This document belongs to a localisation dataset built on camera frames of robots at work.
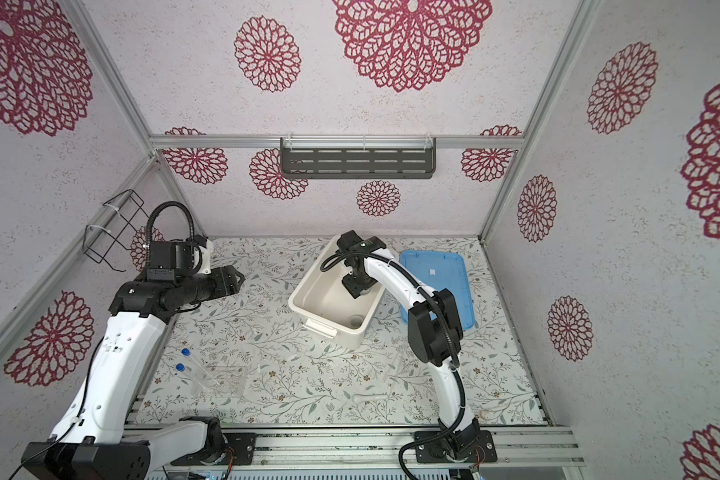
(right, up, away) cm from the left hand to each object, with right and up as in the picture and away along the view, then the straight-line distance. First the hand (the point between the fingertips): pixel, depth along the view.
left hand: (231, 285), depth 75 cm
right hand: (+33, 0, +19) cm, 38 cm away
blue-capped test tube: (-11, -20, -3) cm, 23 cm away
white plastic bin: (+21, -8, +26) cm, 34 cm away
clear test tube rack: (-7, -28, +10) cm, 31 cm away
